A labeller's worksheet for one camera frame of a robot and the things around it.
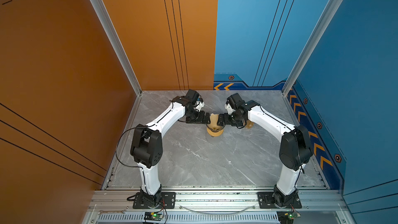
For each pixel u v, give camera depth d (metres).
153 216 0.70
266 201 0.73
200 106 0.84
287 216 0.70
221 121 0.81
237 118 0.75
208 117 0.82
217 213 0.71
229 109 0.76
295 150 0.47
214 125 0.87
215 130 0.88
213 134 0.87
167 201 0.74
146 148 0.49
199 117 0.79
